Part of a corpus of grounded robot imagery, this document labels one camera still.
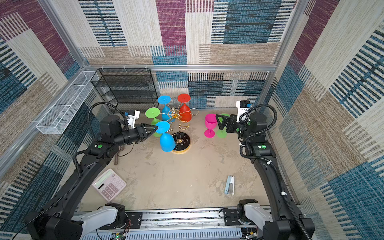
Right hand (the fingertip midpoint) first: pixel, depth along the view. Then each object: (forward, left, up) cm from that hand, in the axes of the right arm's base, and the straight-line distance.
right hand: (223, 117), depth 71 cm
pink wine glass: (+11, +4, -17) cm, 21 cm away
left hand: (-4, +31, 0) cm, 31 cm away
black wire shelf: (+42, +60, -14) cm, 75 cm away
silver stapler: (-22, -4, -30) cm, 38 cm away
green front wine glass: (+14, -6, -32) cm, 35 cm away
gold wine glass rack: (+8, +21, -30) cm, 38 cm away
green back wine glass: (+8, +35, -3) cm, 36 cm away
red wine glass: (+8, +18, -4) cm, 21 cm away
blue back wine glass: (+7, +28, -4) cm, 30 cm away
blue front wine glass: (-4, +28, -13) cm, 31 cm away
